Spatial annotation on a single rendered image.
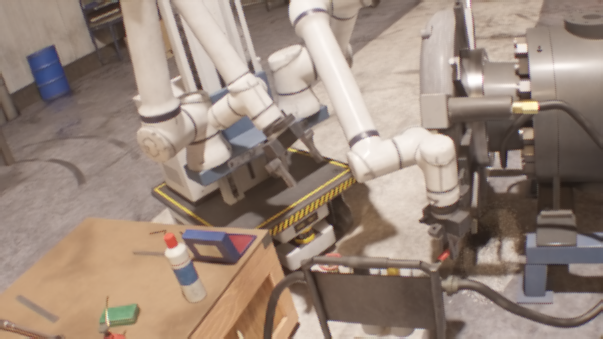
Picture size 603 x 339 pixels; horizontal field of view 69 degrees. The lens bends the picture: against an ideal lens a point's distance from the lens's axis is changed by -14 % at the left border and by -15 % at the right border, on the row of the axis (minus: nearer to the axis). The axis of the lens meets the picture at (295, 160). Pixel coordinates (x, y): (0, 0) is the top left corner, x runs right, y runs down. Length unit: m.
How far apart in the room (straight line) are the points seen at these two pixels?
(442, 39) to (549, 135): 0.47
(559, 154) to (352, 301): 0.83
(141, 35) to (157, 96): 0.22
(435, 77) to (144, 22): 0.94
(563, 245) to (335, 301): 0.81
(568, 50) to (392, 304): 0.99
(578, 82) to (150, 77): 1.39
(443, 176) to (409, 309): 0.39
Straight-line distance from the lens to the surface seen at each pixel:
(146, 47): 1.68
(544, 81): 1.68
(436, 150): 1.22
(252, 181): 2.36
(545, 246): 1.79
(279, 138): 1.52
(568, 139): 1.70
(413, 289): 1.36
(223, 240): 1.55
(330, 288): 1.45
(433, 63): 1.65
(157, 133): 1.75
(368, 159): 1.29
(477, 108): 1.50
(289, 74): 2.11
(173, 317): 1.51
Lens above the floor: 1.36
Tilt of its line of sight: 25 degrees down
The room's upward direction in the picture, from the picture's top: 16 degrees counter-clockwise
